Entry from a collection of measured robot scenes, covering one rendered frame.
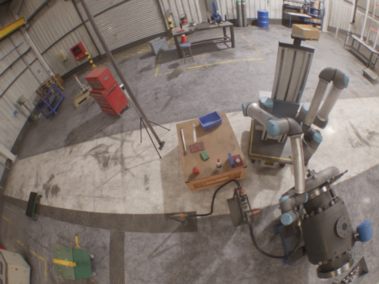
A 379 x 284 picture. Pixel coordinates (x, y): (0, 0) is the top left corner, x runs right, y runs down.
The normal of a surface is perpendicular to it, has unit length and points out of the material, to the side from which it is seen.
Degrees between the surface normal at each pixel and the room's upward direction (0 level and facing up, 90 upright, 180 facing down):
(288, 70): 90
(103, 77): 90
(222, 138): 0
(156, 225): 0
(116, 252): 0
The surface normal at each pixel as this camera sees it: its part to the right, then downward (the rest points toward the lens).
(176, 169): -0.20, -0.56
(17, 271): 0.97, -0.02
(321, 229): -0.82, -0.23
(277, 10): 0.06, 0.81
